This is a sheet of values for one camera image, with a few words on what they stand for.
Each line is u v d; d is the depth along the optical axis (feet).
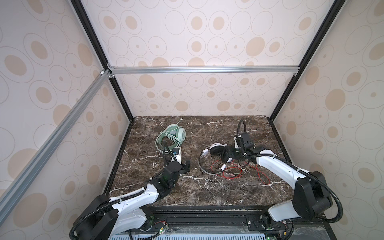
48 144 1.77
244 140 2.20
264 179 2.92
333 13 2.28
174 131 3.35
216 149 3.01
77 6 2.20
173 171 1.98
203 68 3.02
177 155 2.29
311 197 1.40
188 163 2.45
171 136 3.32
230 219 2.45
